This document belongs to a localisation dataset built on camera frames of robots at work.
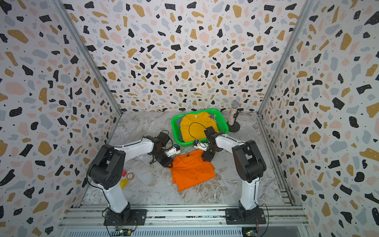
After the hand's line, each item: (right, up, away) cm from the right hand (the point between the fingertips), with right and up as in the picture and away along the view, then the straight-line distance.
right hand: (207, 154), depth 97 cm
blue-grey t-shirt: (+5, +26, +15) cm, 30 cm away
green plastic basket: (+11, +19, +7) cm, 23 cm away
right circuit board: (+19, -32, -27) cm, 46 cm away
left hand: (-22, -5, -7) cm, 24 cm away
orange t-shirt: (-12, -8, -7) cm, 16 cm away
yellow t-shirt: (-10, +18, +10) cm, 23 cm away
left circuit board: (-44, -33, -26) cm, 61 cm away
